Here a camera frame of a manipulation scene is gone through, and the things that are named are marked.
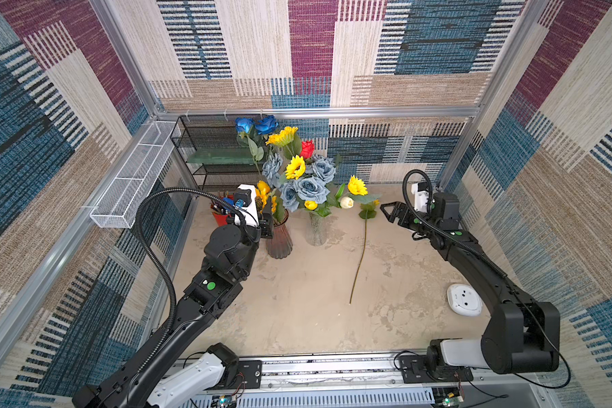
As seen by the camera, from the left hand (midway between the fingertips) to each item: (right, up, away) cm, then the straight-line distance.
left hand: (261, 197), depth 64 cm
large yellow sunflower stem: (+36, -4, +44) cm, 58 cm away
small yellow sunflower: (+26, +4, +12) cm, 29 cm away
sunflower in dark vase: (-2, +4, +15) cm, 16 cm away
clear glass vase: (+15, -10, +33) cm, 37 cm away
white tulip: (+22, -1, +7) cm, 24 cm away
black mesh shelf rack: (-20, +16, +30) cm, 39 cm away
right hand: (+39, -4, +21) cm, 44 cm away
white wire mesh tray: (-41, +13, +19) cm, 47 cm away
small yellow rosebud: (+12, -2, +8) cm, 15 cm away
